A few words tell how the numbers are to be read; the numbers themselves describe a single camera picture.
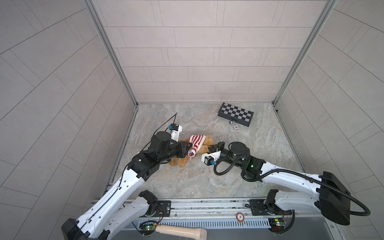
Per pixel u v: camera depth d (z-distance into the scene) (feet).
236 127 3.35
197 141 2.23
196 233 2.05
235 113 3.48
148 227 2.12
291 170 1.59
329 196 1.30
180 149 1.93
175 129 2.02
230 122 3.38
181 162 2.23
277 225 2.22
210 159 1.88
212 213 2.32
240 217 2.27
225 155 2.04
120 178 1.46
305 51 2.84
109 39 2.73
